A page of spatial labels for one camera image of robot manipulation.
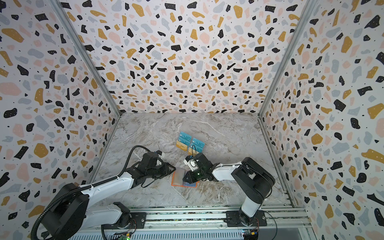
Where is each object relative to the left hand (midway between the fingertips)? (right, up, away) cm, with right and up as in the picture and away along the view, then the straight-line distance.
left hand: (177, 167), depth 83 cm
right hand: (+3, -6, +1) cm, 7 cm away
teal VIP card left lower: (+3, +14, +13) cm, 19 cm away
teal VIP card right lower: (+10, +10, +9) cm, 17 cm away
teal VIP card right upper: (+12, +13, +10) cm, 20 cm away
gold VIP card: (0, +11, +14) cm, 17 cm away
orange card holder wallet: (-1, -8, +3) cm, 8 cm away
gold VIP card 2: (+8, +7, +9) cm, 14 cm away
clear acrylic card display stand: (+8, +11, +10) cm, 17 cm away
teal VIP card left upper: (+3, +17, +12) cm, 21 cm away
